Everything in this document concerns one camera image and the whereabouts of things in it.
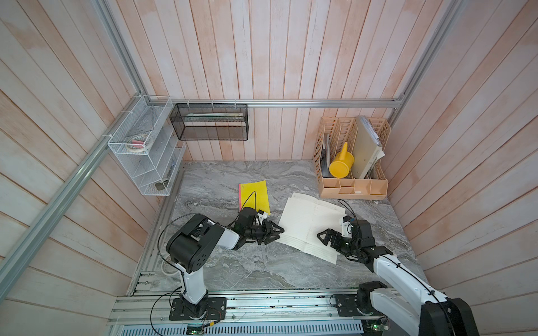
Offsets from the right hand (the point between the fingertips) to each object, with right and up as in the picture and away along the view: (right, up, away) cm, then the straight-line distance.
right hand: (325, 237), depth 88 cm
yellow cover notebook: (-31, +17, +18) cm, 40 cm away
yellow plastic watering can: (+12, +34, +11) cm, 37 cm away
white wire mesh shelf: (-67, +28, -10) cm, 73 cm away
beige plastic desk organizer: (+30, +22, +16) cm, 40 cm away
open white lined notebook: (-8, +6, +11) cm, 15 cm away
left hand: (-18, +1, 0) cm, 18 cm away
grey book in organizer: (+3, +35, +10) cm, 37 cm away
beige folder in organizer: (+20, +39, +3) cm, 44 cm away
